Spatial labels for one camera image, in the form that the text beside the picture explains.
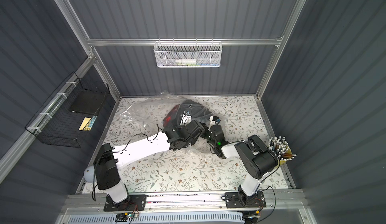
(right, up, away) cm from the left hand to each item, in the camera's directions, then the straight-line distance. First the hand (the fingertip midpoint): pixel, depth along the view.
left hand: (186, 127), depth 79 cm
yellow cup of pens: (+46, -8, -7) cm, 47 cm away
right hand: (+6, -1, +11) cm, 13 cm away
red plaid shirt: (-12, +5, +15) cm, 20 cm away
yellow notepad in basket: (-43, +3, -15) cm, 45 cm away
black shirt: (+4, +9, +14) cm, 17 cm away
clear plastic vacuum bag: (-19, +9, +33) cm, 39 cm away
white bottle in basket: (-1, +40, +14) cm, 43 cm away
